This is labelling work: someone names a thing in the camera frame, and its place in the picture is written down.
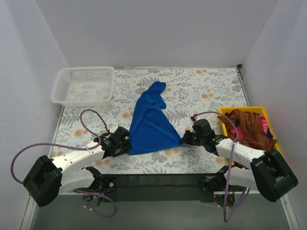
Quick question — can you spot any aluminium frame rail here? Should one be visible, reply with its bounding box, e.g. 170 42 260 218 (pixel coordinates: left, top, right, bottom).
30 174 292 216

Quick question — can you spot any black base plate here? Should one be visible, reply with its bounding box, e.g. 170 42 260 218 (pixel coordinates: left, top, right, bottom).
98 176 118 193
200 176 246 192

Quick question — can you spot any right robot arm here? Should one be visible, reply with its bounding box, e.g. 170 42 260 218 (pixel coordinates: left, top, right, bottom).
180 119 298 202

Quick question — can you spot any purple towel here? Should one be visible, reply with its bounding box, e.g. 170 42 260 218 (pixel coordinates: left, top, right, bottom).
266 127 273 139

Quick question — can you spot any blue towel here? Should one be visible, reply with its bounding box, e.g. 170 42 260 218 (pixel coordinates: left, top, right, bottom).
129 81 181 155

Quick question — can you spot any yellow plastic bin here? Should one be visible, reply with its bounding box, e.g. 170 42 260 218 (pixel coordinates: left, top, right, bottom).
220 106 281 166

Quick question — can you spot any brown towel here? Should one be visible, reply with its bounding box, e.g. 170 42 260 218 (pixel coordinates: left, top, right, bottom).
217 109 278 170

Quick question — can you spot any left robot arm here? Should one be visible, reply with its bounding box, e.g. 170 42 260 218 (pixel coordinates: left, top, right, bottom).
23 126 131 207

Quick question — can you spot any white plastic basket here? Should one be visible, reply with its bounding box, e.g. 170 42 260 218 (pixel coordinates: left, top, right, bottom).
51 67 115 107

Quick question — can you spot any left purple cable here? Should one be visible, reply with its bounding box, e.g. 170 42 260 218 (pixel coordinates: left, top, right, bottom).
11 109 118 219

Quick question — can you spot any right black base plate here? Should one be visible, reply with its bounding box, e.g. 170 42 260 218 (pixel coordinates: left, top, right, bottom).
200 176 246 192

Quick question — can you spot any pink towel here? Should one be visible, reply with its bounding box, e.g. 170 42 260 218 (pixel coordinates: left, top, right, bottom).
236 115 271 140

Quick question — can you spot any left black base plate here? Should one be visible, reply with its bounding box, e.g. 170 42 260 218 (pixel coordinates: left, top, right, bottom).
98 176 118 193

